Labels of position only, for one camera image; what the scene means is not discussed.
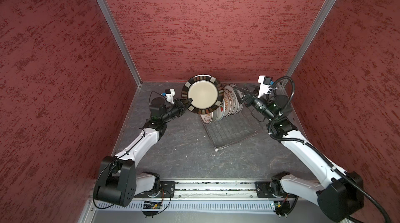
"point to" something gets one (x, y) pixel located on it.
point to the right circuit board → (282, 207)
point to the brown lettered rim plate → (208, 118)
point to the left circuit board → (152, 205)
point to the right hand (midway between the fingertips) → (236, 89)
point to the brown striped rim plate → (206, 92)
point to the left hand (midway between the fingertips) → (193, 102)
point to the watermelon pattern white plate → (219, 113)
